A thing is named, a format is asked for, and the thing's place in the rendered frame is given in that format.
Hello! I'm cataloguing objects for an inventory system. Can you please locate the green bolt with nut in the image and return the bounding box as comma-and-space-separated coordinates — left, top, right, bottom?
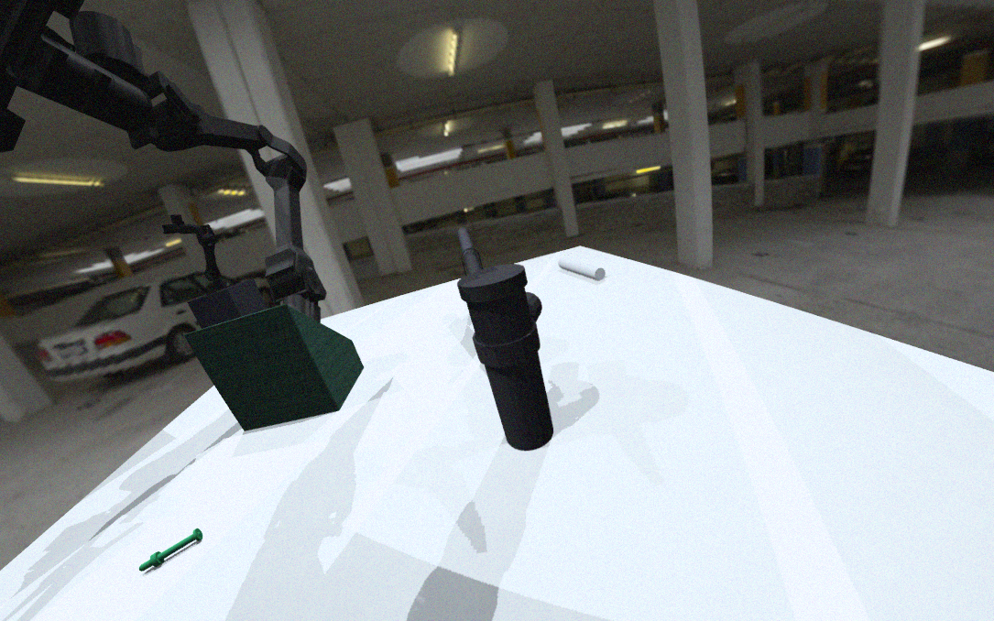
139, 528, 203, 572

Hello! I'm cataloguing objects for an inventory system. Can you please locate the white cylinder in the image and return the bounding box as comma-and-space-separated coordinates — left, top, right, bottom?
558, 258, 606, 280

